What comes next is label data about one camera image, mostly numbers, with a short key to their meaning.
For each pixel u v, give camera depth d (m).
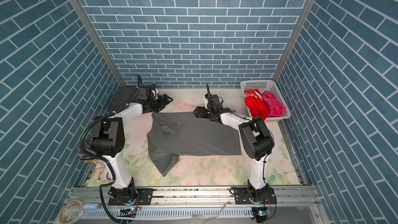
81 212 0.69
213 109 0.77
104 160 0.54
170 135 0.94
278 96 1.06
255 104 0.95
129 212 0.71
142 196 0.74
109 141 0.52
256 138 0.53
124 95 1.14
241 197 0.74
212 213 0.71
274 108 0.99
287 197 0.76
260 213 0.70
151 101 0.88
